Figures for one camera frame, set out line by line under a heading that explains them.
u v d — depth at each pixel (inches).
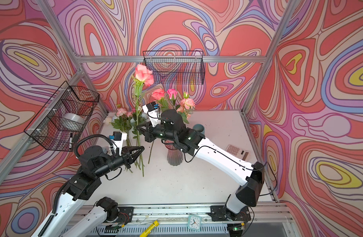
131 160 23.2
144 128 22.3
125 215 28.7
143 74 20.0
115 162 21.6
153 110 20.9
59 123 28.9
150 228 27.1
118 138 21.8
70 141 28.3
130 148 23.4
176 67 37.8
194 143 18.5
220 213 29.0
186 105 26.6
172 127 18.5
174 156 37.0
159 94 27.7
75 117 28.9
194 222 27.3
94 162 18.7
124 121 41.3
